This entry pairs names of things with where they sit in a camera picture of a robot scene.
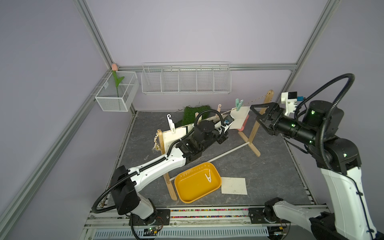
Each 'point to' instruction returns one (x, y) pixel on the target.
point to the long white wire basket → (184, 78)
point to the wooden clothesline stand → (249, 140)
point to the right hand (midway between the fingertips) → (253, 111)
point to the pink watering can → (244, 124)
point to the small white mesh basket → (107, 97)
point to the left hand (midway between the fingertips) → (228, 123)
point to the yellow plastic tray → (197, 182)
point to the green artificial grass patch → (189, 115)
